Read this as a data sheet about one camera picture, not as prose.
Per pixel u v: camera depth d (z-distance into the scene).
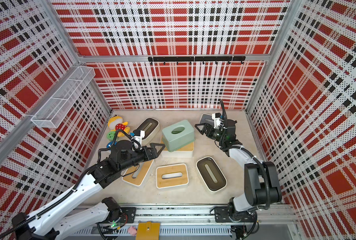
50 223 0.41
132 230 0.67
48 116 0.68
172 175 0.84
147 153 0.61
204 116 1.09
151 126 1.05
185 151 0.88
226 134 0.69
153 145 0.62
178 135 0.84
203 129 0.75
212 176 0.82
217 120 0.79
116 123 1.05
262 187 0.44
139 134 0.65
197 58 0.88
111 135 1.01
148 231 0.68
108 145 0.99
